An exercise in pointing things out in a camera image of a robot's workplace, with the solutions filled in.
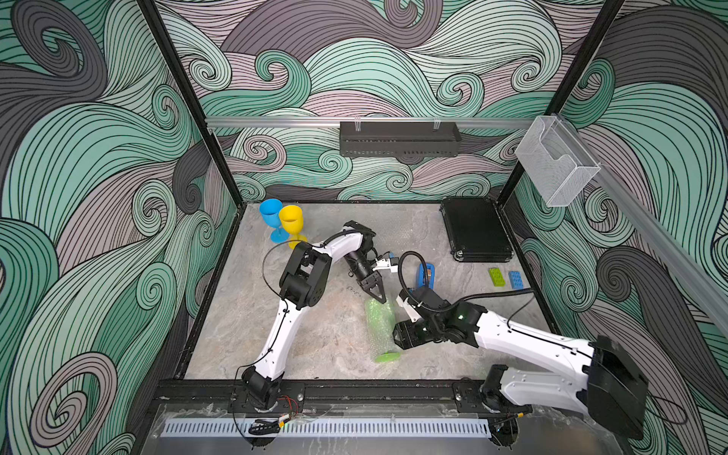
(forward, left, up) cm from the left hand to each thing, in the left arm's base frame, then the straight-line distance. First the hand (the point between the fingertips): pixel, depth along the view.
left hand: (380, 299), depth 85 cm
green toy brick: (+12, -42, -6) cm, 44 cm away
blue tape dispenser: (+8, -16, +1) cm, 18 cm away
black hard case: (+32, -40, -5) cm, 51 cm away
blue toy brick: (+10, -47, -5) cm, 49 cm away
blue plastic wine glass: (+29, +38, +9) cm, 49 cm away
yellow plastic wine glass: (+24, +30, +8) cm, 39 cm away
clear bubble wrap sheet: (-16, -3, +4) cm, 16 cm away
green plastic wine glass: (-8, 0, +1) cm, 8 cm away
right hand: (-12, -4, 0) cm, 13 cm away
